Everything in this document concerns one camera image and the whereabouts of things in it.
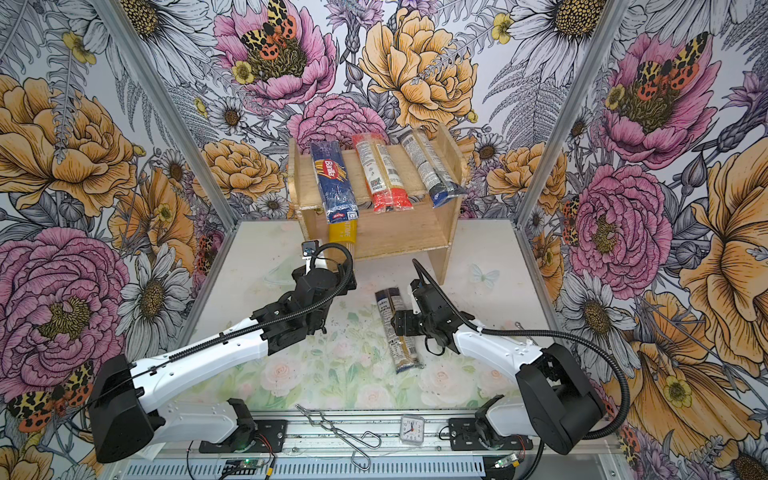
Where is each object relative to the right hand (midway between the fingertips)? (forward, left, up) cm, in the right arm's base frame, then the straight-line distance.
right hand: (404, 329), depth 87 cm
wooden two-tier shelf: (+23, +6, +16) cm, 29 cm away
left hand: (+8, +18, +19) cm, 27 cm away
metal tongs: (-26, +10, -6) cm, 28 cm away
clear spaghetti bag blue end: (-4, +1, -3) cm, 5 cm away
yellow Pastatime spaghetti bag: (+21, +16, +19) cm, 33 cm away
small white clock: (-24, -1, -4) cm, 25 cm away
